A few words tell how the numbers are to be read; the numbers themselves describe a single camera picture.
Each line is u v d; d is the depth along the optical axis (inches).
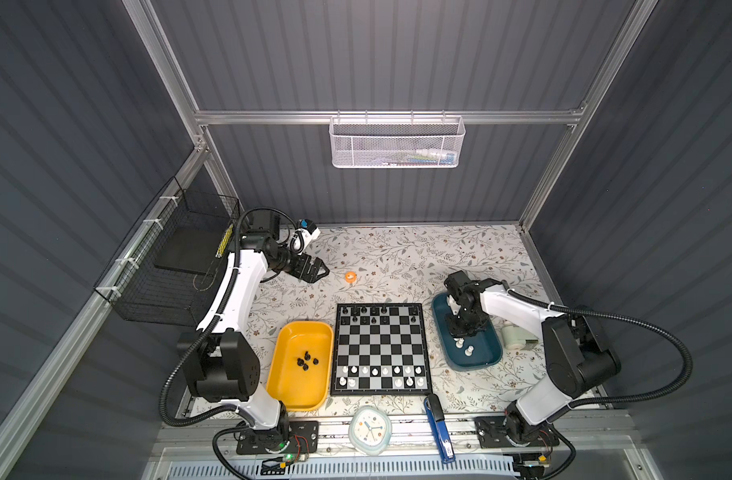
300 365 33.3
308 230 29.0
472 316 29.1
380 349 34.1
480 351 34.1
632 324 16.8
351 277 41.4
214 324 17.5
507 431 28.5
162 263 28.4
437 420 28.5
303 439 28.4
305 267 28.4
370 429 28.4
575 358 76.6
